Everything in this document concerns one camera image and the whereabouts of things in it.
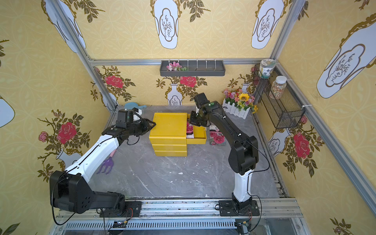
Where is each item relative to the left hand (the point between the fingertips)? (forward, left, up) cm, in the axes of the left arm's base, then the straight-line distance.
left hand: (149, 124), depth 84 cm
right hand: (+4, -27, -1) cm, 27 cm away
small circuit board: (-45, +13, -22) cm, 52 cm away
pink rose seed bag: (-4, -23, -2) cm, 24 cm away
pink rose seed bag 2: (+2, -42, -18) cm, 46 cm away
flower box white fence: (+21, -58, -5) cm, 62 cm away
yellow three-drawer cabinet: (-10, -12, +2) cm, 15 cm away
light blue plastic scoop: (+36, +23, -20) cm, 47 cm away
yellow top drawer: (-6, -29, -3) cm, 30 cm away
